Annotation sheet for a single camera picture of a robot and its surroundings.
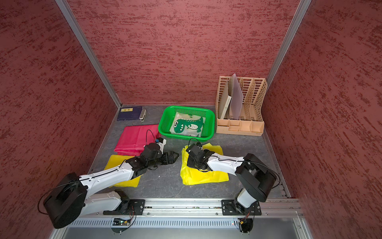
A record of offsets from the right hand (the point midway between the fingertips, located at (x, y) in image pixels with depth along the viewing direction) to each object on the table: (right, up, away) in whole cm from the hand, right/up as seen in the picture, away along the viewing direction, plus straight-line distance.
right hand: (189, 166), depth 88 cm
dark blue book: (-49, +33, +27) cm, 65 cm away
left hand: (-10, +6, -4) cm, 12 cm away
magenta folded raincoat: (-37, +16, +8) cm, 41 cm away
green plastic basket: (-18, +31, +18) cm, 40 cm away
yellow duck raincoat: (0, -4, -5) cm, 7 cm away
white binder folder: (+24, +41, +15) cm, 50 cm away
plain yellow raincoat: (-48, +2, +5) cm, 48 cm away
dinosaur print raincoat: (-2, +25, +14) cm, 29 cm away
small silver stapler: (-37, +32, +22) cm, 53 cm away
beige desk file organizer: (+44, +48, +12) cm, 66 cm away
